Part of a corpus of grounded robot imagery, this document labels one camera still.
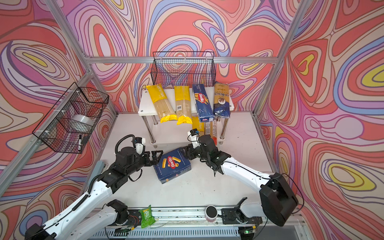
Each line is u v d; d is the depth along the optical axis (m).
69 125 0.71
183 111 0.69
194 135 0.70
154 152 0.69
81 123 0.70
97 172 0.84
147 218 0.72
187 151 0.70
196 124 1.05
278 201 0.41
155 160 0.69
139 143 0.69
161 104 0.75
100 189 0.50
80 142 0.72
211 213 0.71
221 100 0.75
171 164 0.84
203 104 0.73
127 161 0.58
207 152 0.61
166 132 1.01
